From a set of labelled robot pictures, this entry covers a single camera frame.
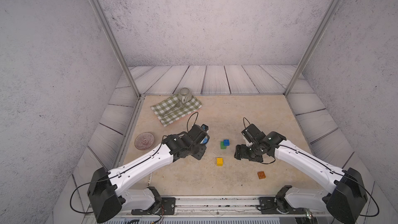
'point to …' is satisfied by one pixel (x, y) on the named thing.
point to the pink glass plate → (144, 141)
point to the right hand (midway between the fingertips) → (241, 157)
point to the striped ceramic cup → (184, 95)
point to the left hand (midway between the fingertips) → (203, 149)
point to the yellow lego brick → (219, 162)
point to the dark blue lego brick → (226, 142)
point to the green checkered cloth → (171, 109)
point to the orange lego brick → (261, 174)
